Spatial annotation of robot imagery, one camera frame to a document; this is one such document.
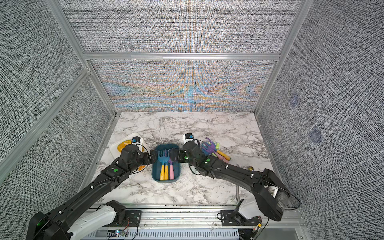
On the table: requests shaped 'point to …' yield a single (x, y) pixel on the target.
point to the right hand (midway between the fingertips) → (174, 148)
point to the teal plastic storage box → (156, 167)
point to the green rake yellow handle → (221, 154)
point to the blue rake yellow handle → (164, 169)
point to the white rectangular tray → (113, 148)
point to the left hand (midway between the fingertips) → (153, 151)
